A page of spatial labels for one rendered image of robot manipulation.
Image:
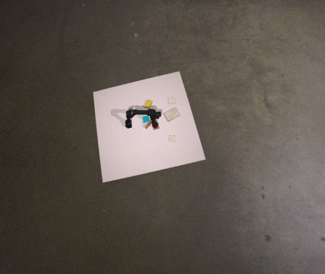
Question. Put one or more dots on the yellow rectangular block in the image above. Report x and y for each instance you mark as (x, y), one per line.
(148, 104)

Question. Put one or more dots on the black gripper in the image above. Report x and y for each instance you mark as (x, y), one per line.
(154, 123)

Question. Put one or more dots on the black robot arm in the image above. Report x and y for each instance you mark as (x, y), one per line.
(150, 112)

